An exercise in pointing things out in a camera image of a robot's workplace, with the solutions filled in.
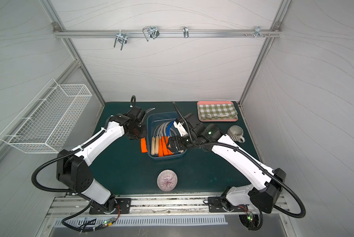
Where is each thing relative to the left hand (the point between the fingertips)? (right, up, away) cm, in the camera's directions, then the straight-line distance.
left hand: (144, 135), depth 84 cm
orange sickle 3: (0, -4, -3) cm, 5 cm away
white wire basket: (-43, +7, -16) cm, 46 cm away
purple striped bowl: (+13, -25, -3) cm, 28 cm away
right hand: (+18, -2, -14) cm, 23 cm away
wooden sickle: (+3, -8, +9) cm, 13 cm away
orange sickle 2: (+10, -5, +12) cm, 16 cm away
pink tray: (+37, +22, +35) cm, 56 cm away
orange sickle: (+8, -11, +7) cm, 15 cm away
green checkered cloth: (+51, +15, +31) cm, 62 cm away
